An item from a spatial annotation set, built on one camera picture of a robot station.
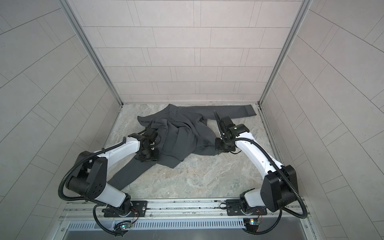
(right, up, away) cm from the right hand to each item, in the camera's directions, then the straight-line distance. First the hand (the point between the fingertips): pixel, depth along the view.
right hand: (217, 149), depth 81 cm
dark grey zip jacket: (-22, +9, +12) cm, 27 cm away
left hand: (-34, -7, +7) cm, 35 cm away
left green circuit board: (-41, -29, -16) cm, 53 cm away
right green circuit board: (+14, -32, -13) cm, 37 cm away
